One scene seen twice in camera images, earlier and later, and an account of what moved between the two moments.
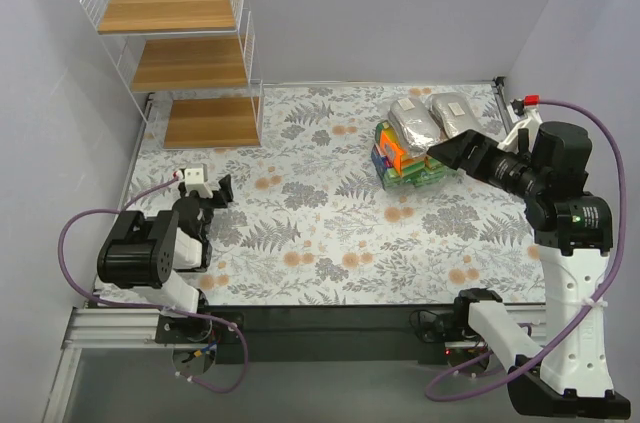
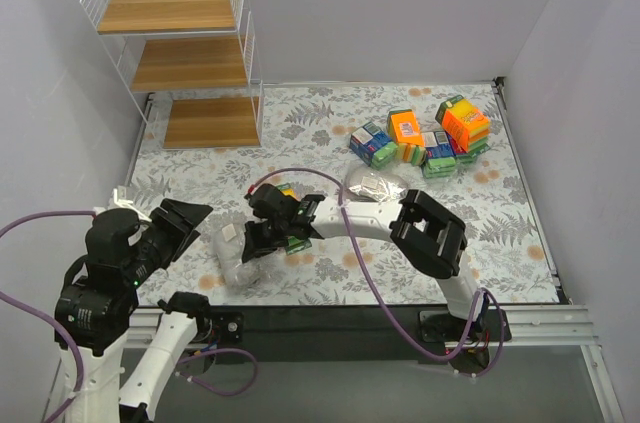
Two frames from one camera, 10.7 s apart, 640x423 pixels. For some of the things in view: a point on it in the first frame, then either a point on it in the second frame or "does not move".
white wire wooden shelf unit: [175, 23] does not move
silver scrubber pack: [454, 113] → [375, 184]
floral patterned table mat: [309, 224] does not move
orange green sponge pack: [386, 137] → [293, 244]
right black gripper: [482, 157] → [270, 225]
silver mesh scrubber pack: [418, 123] → [229, 242]
